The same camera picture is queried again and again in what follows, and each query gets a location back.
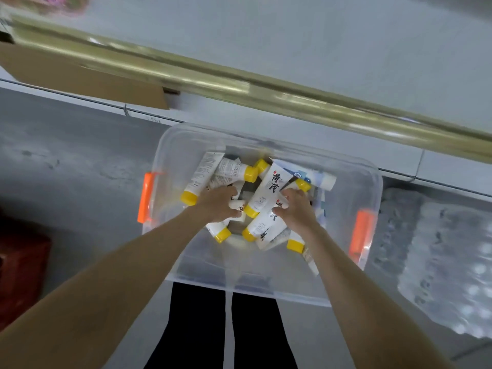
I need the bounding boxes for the person's left hand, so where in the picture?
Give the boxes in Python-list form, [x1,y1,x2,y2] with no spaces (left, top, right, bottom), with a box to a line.
[190,184,242,224]

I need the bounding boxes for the person's right hand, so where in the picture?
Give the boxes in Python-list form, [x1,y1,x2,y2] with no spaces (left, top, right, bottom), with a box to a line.
[272,188,322,237]

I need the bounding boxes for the pile of cream tubes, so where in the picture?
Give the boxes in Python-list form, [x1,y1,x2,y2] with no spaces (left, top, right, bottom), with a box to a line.
[180,151,337,275]

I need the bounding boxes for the clear plastic storage bin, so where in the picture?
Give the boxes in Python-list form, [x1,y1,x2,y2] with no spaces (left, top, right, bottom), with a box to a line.
[137,122,384,307]

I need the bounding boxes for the person's right forearm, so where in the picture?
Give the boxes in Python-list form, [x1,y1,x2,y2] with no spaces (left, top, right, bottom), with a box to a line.
[305,226,454,369]

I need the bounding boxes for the person's left forearm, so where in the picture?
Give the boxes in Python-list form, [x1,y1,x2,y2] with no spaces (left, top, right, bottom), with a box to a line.
[0,211,204,369]

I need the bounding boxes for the person's black trousers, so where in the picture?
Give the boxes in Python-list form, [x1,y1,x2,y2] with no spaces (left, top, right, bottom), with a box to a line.
[144,282,299,369]

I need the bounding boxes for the shrink-wrapped water bottle pack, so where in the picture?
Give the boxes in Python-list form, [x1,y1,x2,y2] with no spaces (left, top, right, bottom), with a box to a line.
[371,188,492,339]

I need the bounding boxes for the brown cardboard sheet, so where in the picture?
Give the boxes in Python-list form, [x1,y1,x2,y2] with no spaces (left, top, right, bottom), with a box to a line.
[0,42,179,110]

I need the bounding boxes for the dark red carton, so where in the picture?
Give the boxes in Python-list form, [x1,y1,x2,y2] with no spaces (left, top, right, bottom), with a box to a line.
[0,226,53,331]

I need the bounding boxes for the pink snack bag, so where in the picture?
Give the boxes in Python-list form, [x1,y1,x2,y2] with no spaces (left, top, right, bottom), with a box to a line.
[38,0,91,16]

